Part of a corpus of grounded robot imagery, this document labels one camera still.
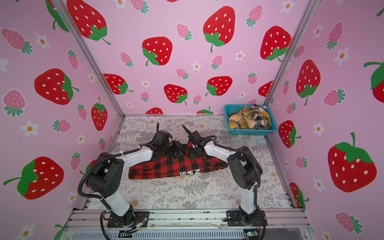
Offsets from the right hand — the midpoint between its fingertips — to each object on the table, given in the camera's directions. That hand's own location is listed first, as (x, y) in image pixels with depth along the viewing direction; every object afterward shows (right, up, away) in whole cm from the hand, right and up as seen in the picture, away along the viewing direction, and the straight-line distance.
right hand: (193, 153), depth 95 cm
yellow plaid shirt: (+37, +23, +11) cm, 45 cm away
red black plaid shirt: (-12, -5, -3) cm, 13 cm away
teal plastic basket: (+40, +13, +9) cm, 43 cm away
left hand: (-3, +3, -5) cm, 7 cm away
